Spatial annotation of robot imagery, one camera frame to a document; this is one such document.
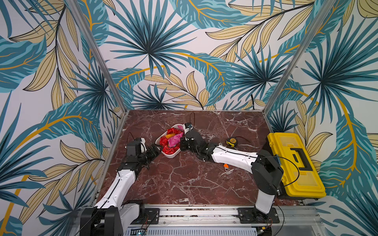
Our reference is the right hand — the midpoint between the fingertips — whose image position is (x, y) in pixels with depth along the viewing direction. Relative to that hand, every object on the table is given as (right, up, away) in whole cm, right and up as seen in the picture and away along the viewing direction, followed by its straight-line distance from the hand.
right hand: (180, 137), depth 85 cm
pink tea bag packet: (-4, -2, +2) cm, 4 cm away
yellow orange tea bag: (-8, +1, +12) cm, 15 cm away
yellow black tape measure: (+34, -4, +12) cm, 36 cm away
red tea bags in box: (-11, -3, +7) cm, 13 cm away
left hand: (-11, -7, -2) cm, 14 cm away
